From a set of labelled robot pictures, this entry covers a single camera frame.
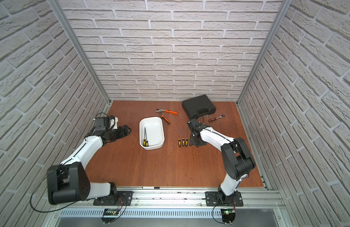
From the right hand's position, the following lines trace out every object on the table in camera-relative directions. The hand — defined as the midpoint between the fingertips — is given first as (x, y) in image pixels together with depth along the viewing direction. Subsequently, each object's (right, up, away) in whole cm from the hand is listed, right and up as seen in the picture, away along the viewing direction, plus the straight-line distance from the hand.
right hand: (198, 141), depth 93 cm
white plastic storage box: (-32, +7, +9) cm, 34 cm away
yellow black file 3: (-36, 0, +2) cm, 36 cm away
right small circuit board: (+12, -34, -22) cm, 42 cm away
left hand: (-46, +9, -5) cm, 47 cm away
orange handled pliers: (-28, +22, +21) cm, 42 cm away
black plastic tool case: (+3, +25, +19) cm, 32 cm away
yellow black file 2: (-37, 0, +1) cm, 37 cm away
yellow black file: (-10, 0, +2) cm, 11 cm away
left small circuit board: (-50, -34, -21) cm, 64 cm away
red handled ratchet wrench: (+21, +17, +17) cm, 32 cm away
